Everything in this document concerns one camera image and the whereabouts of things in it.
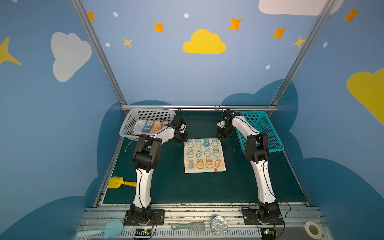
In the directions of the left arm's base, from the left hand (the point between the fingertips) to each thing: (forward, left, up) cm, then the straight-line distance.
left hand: (185, 138), depth 104 cm
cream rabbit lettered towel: (+9, +27, +2) cm, 29 cm away
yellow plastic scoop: (-32, +38, 0) cm, 50 cm away
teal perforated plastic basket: (+14, -58, +4) cm, 59 cm away
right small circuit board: (-54, -44, -4) cm, 70 cm away
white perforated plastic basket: (+3, +41, +6) cm, 41 cm away
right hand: (+2, -25, 0) cm, 25 cm away
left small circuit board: (-54, +18, -4) cm, 58 cm away
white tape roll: (-53, -65, -1) cm, 84 cm away
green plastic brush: (-52, -7, +1) cm, 53 cm away
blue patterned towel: (-12, -13, -2) cm, 18 cm away
